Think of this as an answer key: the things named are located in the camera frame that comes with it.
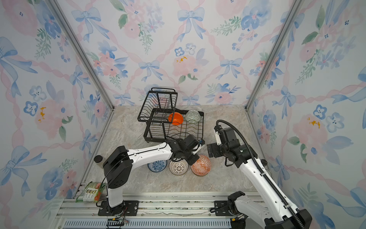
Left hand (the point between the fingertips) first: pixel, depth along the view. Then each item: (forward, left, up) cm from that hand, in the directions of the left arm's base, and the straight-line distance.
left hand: (197, 156), depth 84 cm
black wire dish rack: (+14, +19, +15) cm, 28 cm away
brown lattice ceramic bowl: (-4, +11, -8) cm, 14 cm away
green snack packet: (-19, +56, -4) cm, 59 cm away
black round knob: (-2, +57, +1) cm, 57 cm away
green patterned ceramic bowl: (+36, +1, -4) cm, 36 cm away
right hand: (+2, -10, +10) cm, 14 cm away
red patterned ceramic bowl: (-4, -3, -4) cm, 7 cm away
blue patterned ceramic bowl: (-3, +24, -8) cm, 25 cm away
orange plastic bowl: (+33, +15, -4) cm, 36 cm away
